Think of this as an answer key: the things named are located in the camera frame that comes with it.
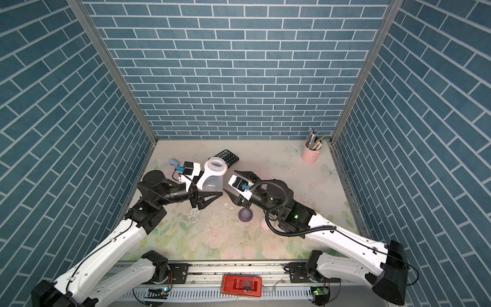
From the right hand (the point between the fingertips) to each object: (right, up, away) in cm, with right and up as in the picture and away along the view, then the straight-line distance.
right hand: (235, 179), depth 64 cm
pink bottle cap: (+11, -22, +17) cm, 30 cm away
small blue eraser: (-40, +4, +44) cm, 60 cm away
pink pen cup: (+37, +8, +42) cm, 57 cm away
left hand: (-4, -3, -1) cm, 5 cm away
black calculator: (-9, +7, +48) cm, 49 cm away
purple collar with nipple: (+2, -20, +24) cm, 31 cm away
